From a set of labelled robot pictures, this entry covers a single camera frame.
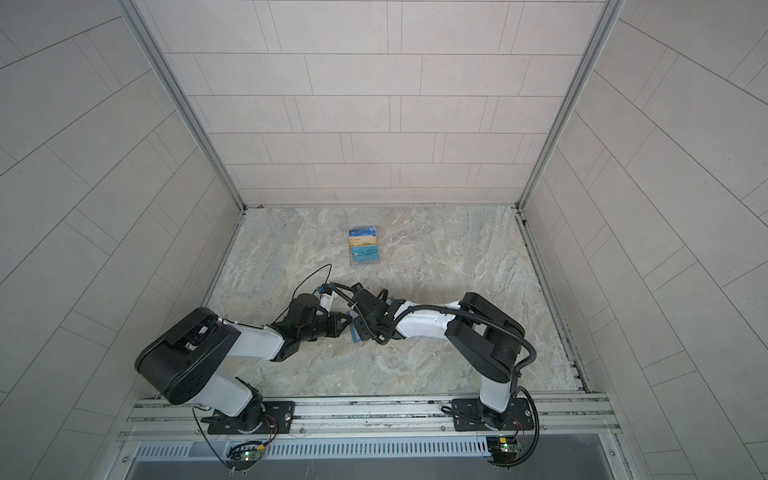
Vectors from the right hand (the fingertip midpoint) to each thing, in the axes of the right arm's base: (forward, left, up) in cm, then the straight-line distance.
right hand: (364, 325), depth 88 cm
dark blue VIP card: (+30, -3, +8) cm, 31 cm away
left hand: (+2, +1, +1) cm, 3 cm away
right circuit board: (-32, -33, 0) cm, 46 cm away
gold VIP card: (+27, 0, +7) cm, 28 cm away
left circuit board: (-30, +26, +3) cm, 39 cm away
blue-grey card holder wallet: (-4, +2, +4) cm, 6 cm away
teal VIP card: (+23, -2, +6) cm, 23 cm away
